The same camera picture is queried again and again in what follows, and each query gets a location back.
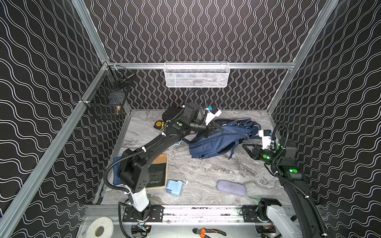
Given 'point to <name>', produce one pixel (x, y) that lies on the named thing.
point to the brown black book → (158, 172)
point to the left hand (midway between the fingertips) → (222, 126)
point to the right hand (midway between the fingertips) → (244, 144)
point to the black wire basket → (107, 97)
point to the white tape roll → (106, 222)
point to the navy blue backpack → (232, 131)
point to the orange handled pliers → (202, 232)
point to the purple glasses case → (231, 188)
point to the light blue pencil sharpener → (174, 187)
